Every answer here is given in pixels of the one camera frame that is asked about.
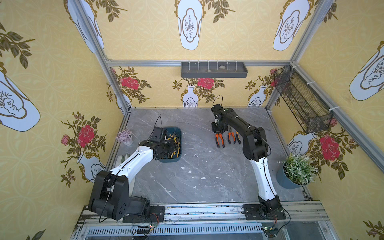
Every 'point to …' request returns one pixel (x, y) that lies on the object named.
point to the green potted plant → (297, 171)
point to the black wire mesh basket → (312, 111)
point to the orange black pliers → (229, 133)
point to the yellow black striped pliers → (174, 152)
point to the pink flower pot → (125, 136)
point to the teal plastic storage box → (174, 133)
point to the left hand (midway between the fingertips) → (177, 147)
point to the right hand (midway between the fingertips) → (216, 131)
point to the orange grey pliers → (217, 136)
